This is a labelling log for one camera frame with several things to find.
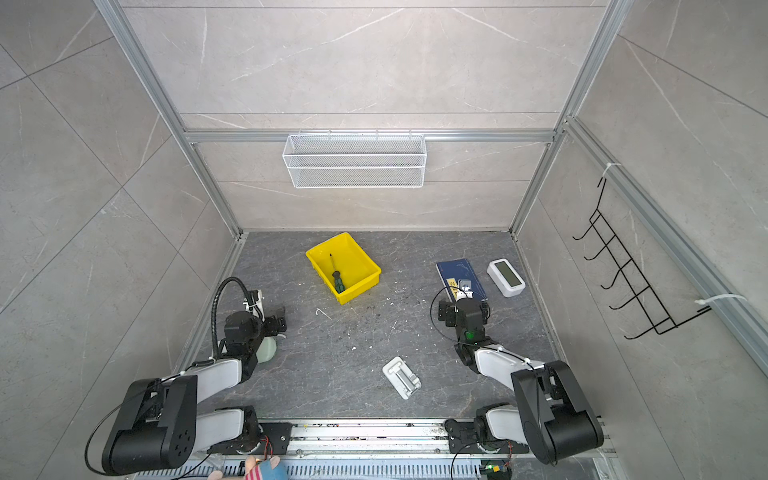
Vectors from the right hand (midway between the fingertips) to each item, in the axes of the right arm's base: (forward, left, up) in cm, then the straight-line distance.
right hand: (460, 296), depth 92 cm
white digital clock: (+9, -18, -4) cm, 21 cm away
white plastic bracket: (-23, +19, -6) cm, 30 cm away
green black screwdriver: (+8, +40, -4) cm, 41 cm away
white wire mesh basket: (+41, +33, +23) cm, 58 cm away
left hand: (-1, +61, +1) cm, 61 cm away
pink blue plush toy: (-43, +50, -1) cm, 66 cm away
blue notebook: (+15, -1, -8) cm, 17 cm away
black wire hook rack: (-19, -34, +24) cm, 45 cm away
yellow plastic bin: (+15, +33, -6) cm, 37 cm away
